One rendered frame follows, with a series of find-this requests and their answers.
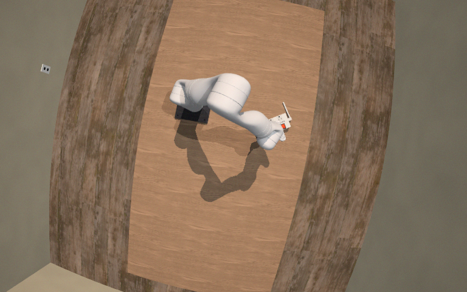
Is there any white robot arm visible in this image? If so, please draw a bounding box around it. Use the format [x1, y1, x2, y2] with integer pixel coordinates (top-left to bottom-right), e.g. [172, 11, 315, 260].
[170, 73, 283, 150]

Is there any white power strip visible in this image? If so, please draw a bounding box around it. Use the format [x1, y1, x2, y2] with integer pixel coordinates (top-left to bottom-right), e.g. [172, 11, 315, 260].
[269, 102, 292, 129]

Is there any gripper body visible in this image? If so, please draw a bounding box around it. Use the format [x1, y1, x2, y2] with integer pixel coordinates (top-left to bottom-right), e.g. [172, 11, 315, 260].
[275, 120, 286, 141]

